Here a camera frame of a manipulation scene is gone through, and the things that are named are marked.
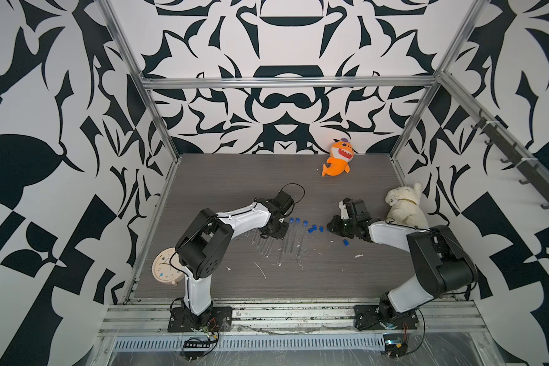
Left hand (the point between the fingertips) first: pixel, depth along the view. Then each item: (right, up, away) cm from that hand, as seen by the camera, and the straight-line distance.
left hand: (277, 228), depth 93 cm
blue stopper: (+27, -5, -2) cm, 28 cm away
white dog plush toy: (+49, +8, -4) cm, 50 cm away
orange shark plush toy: (+31, +32, +18) cm, 48 cm away
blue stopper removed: (+16, 0, +1) cm, 16 cm away
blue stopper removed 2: (+18, -1, +1) cm, 18 cm away
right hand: (+21, +2, +2) cm, 21 cm away
